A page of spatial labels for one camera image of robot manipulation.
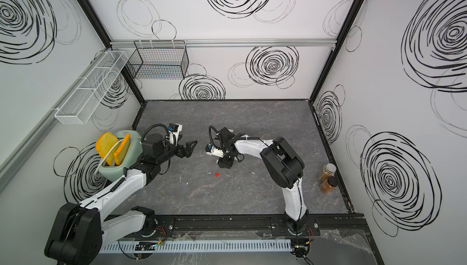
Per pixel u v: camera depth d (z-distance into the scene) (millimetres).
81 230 397
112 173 752
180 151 738
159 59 965
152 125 623
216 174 889
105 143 751
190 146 763
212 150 826
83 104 734
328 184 771
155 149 630
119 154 709
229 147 689
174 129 709
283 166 509
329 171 787
